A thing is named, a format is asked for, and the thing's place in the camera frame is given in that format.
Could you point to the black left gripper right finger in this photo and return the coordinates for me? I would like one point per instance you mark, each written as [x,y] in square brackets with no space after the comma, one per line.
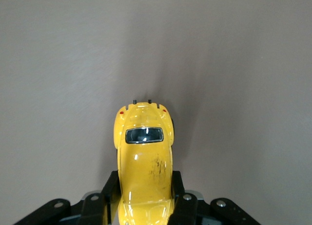
[184,210]

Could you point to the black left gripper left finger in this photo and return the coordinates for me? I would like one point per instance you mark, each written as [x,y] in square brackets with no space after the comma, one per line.
[97,210]

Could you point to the yellow beetle toy car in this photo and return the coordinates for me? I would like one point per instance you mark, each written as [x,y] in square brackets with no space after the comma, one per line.
[143,166]

